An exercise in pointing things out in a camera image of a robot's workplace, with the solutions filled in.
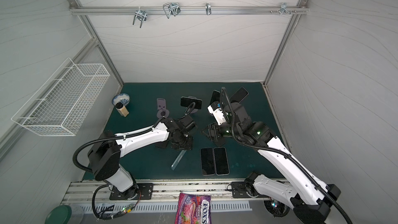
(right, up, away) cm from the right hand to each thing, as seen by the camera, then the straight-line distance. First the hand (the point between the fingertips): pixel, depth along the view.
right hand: (208, 124), depth 67 cm
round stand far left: (-29, +5, +32) cm, 44 cm away
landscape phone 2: (-13, +10, +31) cm, 35 cm away
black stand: (+8, -15, +24) cm, 29 cm away
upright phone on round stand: (+6, +13, +29) cm, 32 cm away
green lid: (-58, -34, -7) cm, 68 cm away
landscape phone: (-15, -20, +12) cm, 28 cm away
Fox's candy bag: (-7, -38, +1) cm, 38 cm away
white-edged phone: (+8, -25, +14) cm, 29 cm away
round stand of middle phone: (-8, +3, +35) cm, 36 cm away
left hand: (-8, -14, +14) cm, 22 cm away
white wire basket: (-66, +8, +2) cm, 67 cm away
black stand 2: (-18, -6, -10) cm, 21 cm away
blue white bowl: (-59, +11, +41) cm, 73 cm away
